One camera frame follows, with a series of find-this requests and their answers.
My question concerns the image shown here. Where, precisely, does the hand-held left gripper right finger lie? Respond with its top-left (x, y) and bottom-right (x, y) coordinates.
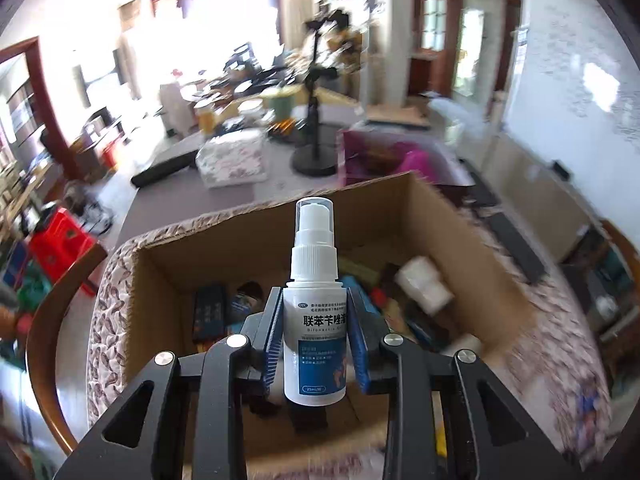
top-left (346, 290), bottom-right (583, 480)

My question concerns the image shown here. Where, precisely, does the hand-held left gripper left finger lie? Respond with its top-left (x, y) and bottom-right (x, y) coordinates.
top-left (52, 286), bottom-right (284, 480)

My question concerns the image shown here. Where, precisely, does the white spray bottle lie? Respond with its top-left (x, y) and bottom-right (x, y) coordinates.
top-left (282, 197), bottom-right (348, 403)

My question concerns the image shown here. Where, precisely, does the white packet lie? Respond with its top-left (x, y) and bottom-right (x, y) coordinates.
top-left (395, 256), bottom-right (455, 313)

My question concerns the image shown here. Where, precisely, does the cardboard box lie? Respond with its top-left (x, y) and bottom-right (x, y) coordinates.
top-left (122, 171), bottom-right (538, 461)

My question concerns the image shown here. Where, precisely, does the black phone stand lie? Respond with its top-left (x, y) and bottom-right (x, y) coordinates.
top-left (291, 10), bottom-right (351, 177)

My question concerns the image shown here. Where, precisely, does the patterned tissue pack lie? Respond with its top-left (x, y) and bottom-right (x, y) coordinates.
top-left (195, 135), bottom-right (268, 189)

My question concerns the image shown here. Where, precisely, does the open storage box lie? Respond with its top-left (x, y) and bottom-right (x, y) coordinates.
top-left (337, 127), bottom-right (473, 191)

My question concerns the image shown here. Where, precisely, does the magenta bag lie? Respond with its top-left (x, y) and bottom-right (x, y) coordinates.
top-left (397, 150), bottom-right (438, 181)

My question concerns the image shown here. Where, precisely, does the black flat bar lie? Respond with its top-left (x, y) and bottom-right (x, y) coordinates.
top-left (131, 151), bottom-right (197, 187)

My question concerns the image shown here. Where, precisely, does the wooden chair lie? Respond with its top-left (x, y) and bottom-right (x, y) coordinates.
top-left (26, 242), bottom-right (108, 453)

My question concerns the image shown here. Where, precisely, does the jar with yellow contents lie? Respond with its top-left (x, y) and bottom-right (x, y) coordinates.
top-left (194, 100), bottom-right (217, 136)

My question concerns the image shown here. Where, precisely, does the flat cardboard sheet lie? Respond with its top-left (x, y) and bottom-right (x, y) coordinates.
top-left (365, 105), bottom-right (432, 130)

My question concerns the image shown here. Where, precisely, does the red plastic stool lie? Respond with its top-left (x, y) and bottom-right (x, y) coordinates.
top-left (29, 208), bottom-right (96, 293)

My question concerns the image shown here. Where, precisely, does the green canister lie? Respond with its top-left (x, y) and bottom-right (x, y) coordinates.
top-left (265, 87), bottom-right (301, 121)

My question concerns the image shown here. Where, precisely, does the wooden door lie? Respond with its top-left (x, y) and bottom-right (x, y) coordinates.
top-left (412, 0), bottom-right (463, 96)

